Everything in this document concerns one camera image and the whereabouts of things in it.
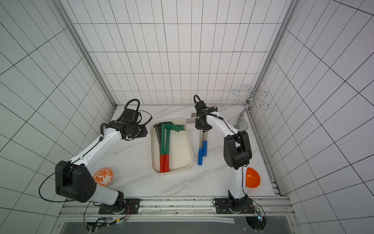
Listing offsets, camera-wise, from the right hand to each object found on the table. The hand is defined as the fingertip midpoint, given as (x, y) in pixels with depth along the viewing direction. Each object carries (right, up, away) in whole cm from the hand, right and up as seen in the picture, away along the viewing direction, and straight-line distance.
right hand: (203, 124), depth 96 cm
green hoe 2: (-26, -19, -12) cm, 34 cm away
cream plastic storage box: (-15, -19, -4) cm, 24 cm away
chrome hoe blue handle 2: (0, -13, -1) cm, 13 cm away
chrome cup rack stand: (+25, +1, +4) cm, 25 cm away
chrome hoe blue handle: (-3, -19, -6) cm, 20 cm away
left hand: (-38, -6, -11) cm, 40 cm away
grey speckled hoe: (-33, -2, +4) cm, 33 cm away
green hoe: (-19, -3, +5) cm, 20 cm away
